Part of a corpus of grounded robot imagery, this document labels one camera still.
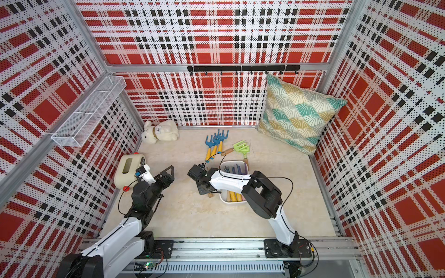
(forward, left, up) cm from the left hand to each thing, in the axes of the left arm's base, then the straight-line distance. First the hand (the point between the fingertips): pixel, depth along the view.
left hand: (172, 169), depth 84 cm
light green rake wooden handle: (+23, -36, -12) cm, 44 cm away
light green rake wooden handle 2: (-9, -19, -11) cm, 23 cm away
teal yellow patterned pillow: (+26, -64, +12) cm, 70 cm away
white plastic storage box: (+7, -32, -9) cm, 34 cm away
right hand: (-4, -17, -11) cm, 21 cm away
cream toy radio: (-2, +25, -3) cm, 25 cm away
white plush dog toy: (+29, +12, -3) cm, 31 cm away
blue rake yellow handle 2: (+29, -19, -13) cm, 37 cm away
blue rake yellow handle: (+26, -15, -14) cm, 33 cm away
